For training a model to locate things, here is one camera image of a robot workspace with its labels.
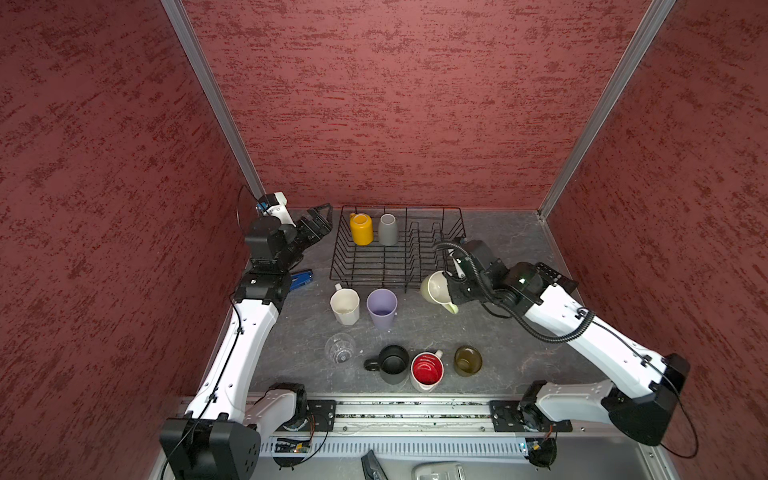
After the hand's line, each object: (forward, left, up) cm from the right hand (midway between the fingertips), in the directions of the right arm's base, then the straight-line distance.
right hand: (452, 291), depth 74 cm
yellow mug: (+32, +25, -11) cm, 42 cm away
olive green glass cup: (-11, -6, -21) cm, 24 cm away
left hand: (+14, +32, +13) cm, 37 cm away
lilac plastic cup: (+5, +18, -16) cm, 25 cm away
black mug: (-11, +16, -19) cm, 27 cm away
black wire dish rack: (+38, +3, -20) cm, 43 cm away
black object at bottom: (-34, +21, -19) cm, 45 cm away
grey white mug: (+33, +16, -12) cm, 38 cm away
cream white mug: (+5, +30, -15) cm, 34 cm away
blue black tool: (+18, +46, -20) cm, 54 cm away
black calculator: (+16, -41, -20) cm, 48 cm away
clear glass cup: (-6, +31, -20) cm, 38 cm away
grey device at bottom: (-35, +6, -18) cm, 40 cm away
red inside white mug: (-13, +6, -20) cm, 25 cm away
